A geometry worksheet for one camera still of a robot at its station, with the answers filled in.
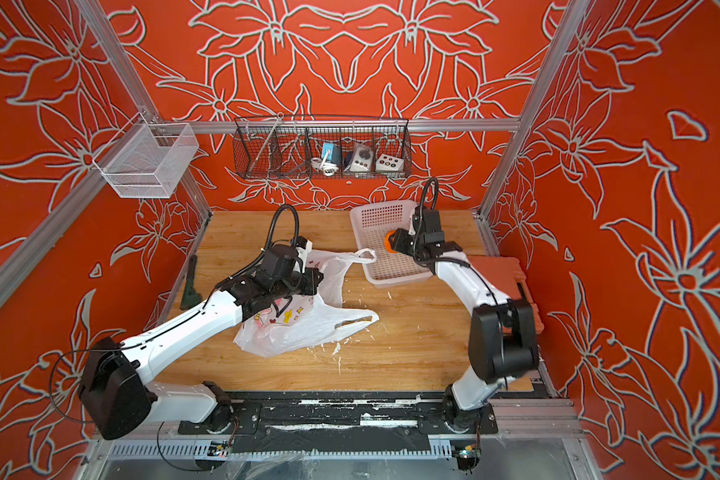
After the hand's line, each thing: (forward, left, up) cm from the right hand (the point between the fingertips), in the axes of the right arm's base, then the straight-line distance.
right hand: (388, 236), depth 89 cm
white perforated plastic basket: (+19, +5, -14) cm, 24 cm away
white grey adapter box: (+19, +9, +15) cm, 26 cm away
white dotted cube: (+22, 0, +12) cm, 24 cm away
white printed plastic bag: (-26, +21, -3) cm, 34 cm away
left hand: (-14, +18, +1) cm, 23 cm away
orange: (-3, 0, 0) cm, 3 cm away
